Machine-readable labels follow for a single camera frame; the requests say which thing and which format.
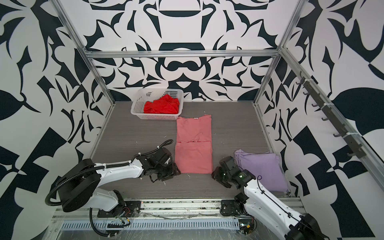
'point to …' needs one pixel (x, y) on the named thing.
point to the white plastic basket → (152, 94)
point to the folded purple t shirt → (266, 167)
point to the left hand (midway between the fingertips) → (180, 172)
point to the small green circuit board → (246, 225)
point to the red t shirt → (166, 104)
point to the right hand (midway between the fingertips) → (213, 175)
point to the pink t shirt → (193, 150)
